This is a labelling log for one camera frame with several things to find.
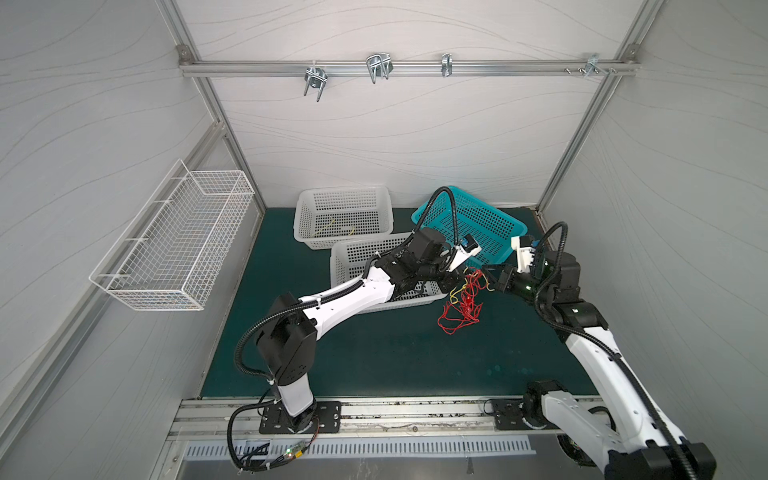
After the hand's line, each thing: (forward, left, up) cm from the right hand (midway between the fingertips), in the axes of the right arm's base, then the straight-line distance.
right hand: (486, 266), depth 76 cm
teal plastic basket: (+31, -12, -20) cm, 39 cm away
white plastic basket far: (+38, +54, -21) cm, 69 cm away
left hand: (-1, +6, 0) cm, 6 cm away
